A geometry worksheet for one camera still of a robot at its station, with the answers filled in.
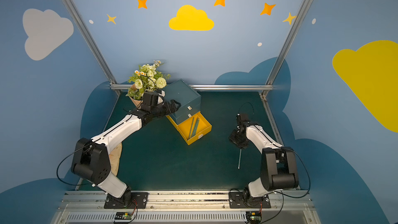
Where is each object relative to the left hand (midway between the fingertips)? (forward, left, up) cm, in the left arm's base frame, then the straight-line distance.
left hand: (176, 105), depth 88 cm
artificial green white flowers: (+13, +17, +9) cm, 23 cm away
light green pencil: (-2, -11, -20) cm, 22 cm away
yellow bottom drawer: (-3, -3, -20) cm, 21 cm away
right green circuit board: (-50, -41, -22) cm, 69 cm away
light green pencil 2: (-23, -38, -20) cm, 48 cm away
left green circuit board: (-51, +21, -21) cm, 59 cm away
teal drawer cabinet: (+2, -8, +2) cm, 9 cm away
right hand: (-13, -35, -16) cm, 41 cm away
